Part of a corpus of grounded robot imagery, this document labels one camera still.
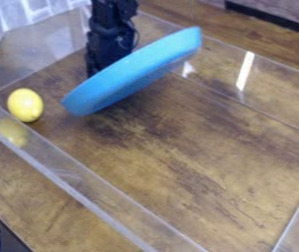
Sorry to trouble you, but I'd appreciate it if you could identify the clear acrylic enclosure wall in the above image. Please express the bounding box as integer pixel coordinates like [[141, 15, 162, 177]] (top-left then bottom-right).
[[0, 0, 299, 252]]

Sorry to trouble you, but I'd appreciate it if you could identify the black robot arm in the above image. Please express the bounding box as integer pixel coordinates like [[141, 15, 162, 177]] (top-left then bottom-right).
[[86, 0, 139, 77]]

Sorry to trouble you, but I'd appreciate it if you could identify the blue round tray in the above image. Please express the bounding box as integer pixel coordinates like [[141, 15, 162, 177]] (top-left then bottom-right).
[[62, 27, 202, 116]]

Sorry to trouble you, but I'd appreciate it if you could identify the dark bar on table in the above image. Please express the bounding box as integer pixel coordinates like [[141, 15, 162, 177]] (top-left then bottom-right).
[[225, 0, 299, 32]]

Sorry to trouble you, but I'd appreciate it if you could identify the white patterned curtain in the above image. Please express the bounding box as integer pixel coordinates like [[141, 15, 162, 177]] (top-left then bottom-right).
[[0, 0, 91, 43]]

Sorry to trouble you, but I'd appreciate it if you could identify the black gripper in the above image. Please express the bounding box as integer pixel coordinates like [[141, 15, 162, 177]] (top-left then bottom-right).
[[86, 21, 139, 77]]

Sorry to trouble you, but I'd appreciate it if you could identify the yellow toy lemon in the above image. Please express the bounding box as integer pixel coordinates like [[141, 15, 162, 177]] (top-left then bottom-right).
[[7, 89, 44, 123]]

